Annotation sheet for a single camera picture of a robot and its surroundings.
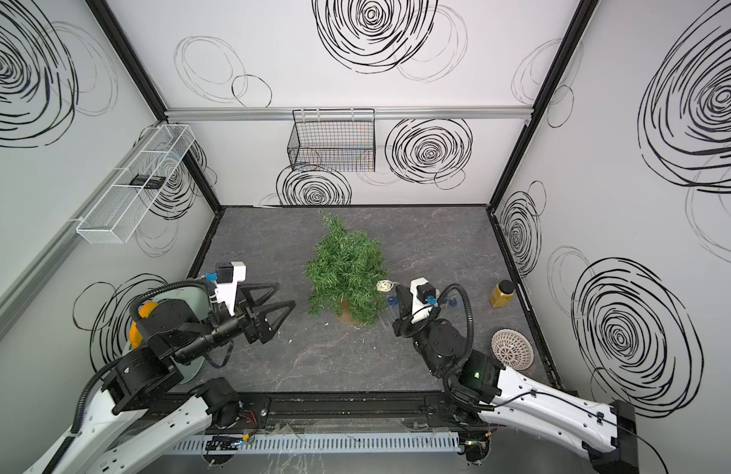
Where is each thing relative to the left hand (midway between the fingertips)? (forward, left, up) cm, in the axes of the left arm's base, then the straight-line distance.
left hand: (285, 297), depth 58 cm
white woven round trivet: (+2, -58, -31) cm, 65 cm away
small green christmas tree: (+9, -11, -6) cm, 15 cm away
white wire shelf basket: (+23, +47, 0) cm, 53 cm away
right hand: (+6, -24, -8) cm, 26 cm away
